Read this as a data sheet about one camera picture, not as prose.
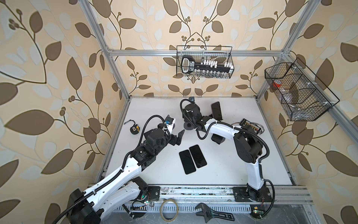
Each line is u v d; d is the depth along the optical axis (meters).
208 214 0.68
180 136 0.67
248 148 0.52
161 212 0.67
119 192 0.56
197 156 0.88
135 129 0.98
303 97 0.73
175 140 0.66
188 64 0.85
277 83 0.87
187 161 0.89
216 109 0.96
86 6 0.72
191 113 0.72
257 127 0.99
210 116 0.99
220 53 0.91
